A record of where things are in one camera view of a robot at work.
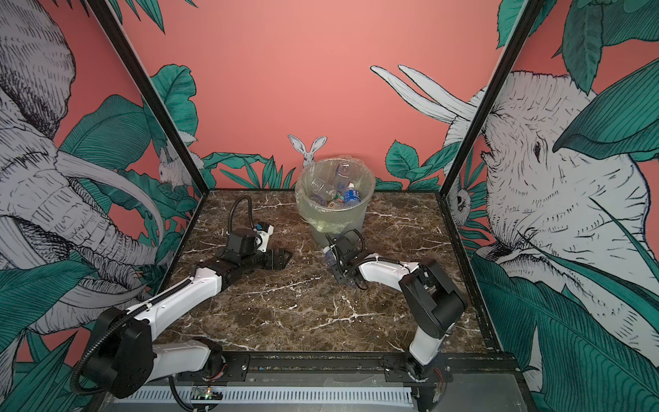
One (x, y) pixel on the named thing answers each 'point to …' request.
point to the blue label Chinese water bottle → (351, 196)
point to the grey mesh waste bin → (333, 194)
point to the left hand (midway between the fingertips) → (281, 249)
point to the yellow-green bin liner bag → (332, 215)
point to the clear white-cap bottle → (329, 256)
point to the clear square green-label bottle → (323, 188)
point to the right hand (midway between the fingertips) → (338, 266)
